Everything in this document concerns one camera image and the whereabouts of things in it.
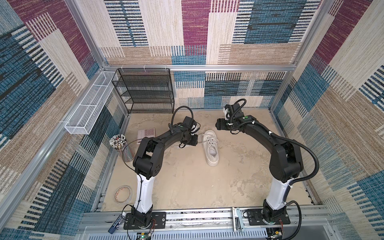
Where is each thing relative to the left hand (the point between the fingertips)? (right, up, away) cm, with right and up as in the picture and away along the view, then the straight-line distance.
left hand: (196, 140), depth 98 cm
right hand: (+16, +9, -5) cm, 19 cm away
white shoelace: (+8, +2, +1) cm, 8 cm away
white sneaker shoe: (+10, -7, -5) cm, 13 cm away
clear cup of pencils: (-41, 0, -17) cm, 45 cm away
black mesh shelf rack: (-36, +34, +10) cm, 51 cm away
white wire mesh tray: (-69, +12, -7) cm, 70 cm away
